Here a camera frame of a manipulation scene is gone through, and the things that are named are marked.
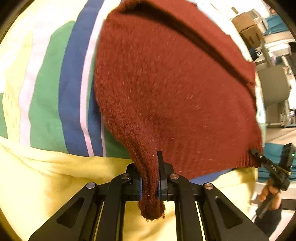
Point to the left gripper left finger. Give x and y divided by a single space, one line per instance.
96 212

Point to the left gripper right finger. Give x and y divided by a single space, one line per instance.
202 211

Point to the dark red knit sweater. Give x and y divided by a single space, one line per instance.
169 79

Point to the teal fabric pile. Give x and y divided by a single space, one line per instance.
273 152

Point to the yellow dinosaur print bedspread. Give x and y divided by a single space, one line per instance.
53 136

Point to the grey office chair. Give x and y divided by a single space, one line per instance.
274 84

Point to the wooden nightstand cabinet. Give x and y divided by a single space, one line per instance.
248 30

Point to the white printer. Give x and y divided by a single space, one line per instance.
259 20

